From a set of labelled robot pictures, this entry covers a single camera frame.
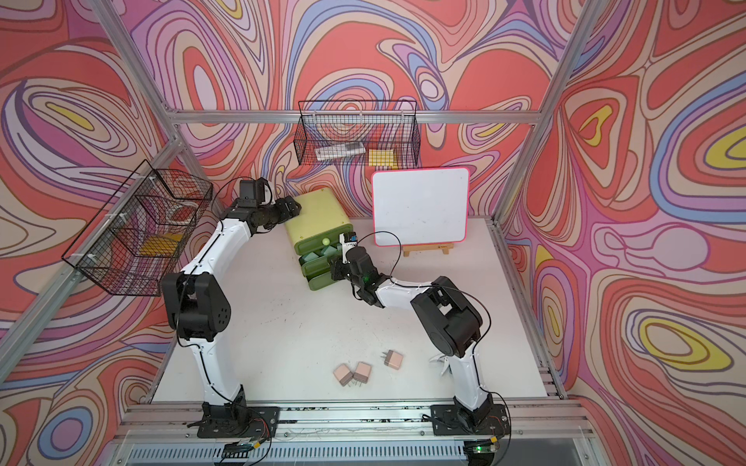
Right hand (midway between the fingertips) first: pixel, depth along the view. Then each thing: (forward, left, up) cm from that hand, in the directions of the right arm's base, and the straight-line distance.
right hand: (331, 265), depth 93 cm
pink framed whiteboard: (+20, -31, +7) cm, 38 cm away
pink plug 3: (-28, -18, -9) cm, 35 cm away
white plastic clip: (-29, -34, -10) cm, 45 cm away
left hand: (+15, +12, +11) cm, 22 cm away
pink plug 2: (-31, -10, -9) cm, 34 cm away
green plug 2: (+5, 0, +1) cm, 5 cm away
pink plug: (-31, -4, -9) cm, 33 cm away
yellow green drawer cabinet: (+9, +4, +10) cm, 14 cm away
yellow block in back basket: (+25, -19, +23) cm, 39 cm away
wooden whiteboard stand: (+12, -41, -7) cm, 43 cm away
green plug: (+3, +7, +1) cm, 7 cm away
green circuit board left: (-48, +22, -12) cm, 54 cm away
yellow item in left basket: (-8, +39, +22) cm, 46 cm away
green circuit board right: (-49, -39, -13) cm, 64 cm away
